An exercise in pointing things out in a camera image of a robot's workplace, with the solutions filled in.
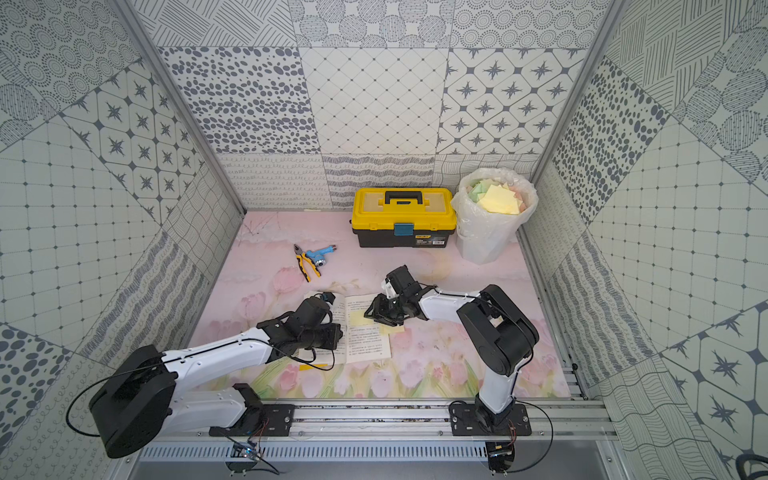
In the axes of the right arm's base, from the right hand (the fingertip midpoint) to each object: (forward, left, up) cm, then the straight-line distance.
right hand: (370, 319), depth 89 cm
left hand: (-4, +8, +2) cm, 9 cm away
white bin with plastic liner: (+19, -34, +17) cm, 42 cm away
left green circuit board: (-36, +28, -3) cm, 46 cm away
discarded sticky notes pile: (+28, -36, +25) cm, 52 cm away
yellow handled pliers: (+23, +27, 0) cm, 35 cm away
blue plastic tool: (+23, +20, 0) cm, 31 cm away
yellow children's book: (-6, +1, -2) cm, 6 cm away
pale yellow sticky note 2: (-3, -5, 0) cm, 6 cm away
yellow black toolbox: (+30, -10, +14) cm, 34 cm away
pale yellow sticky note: (+1, +4, -1) cm, 5 cm away
